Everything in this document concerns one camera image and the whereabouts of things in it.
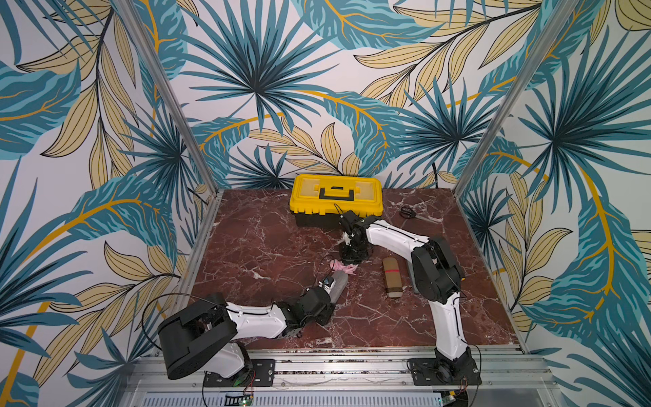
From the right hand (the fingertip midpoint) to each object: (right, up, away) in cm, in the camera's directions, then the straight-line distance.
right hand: (344, 263), depth 96 cm
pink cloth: (-4, 0, -3) cm, 5 cm away
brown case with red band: (+16, -4, -7) cm, 18 cm away
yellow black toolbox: (-10, +24, -1) cm, 25 cm away
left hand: (-7, -13, -9) cm, 17 cm away
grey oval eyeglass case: (-1, -5, -6) cm, 8 cm away
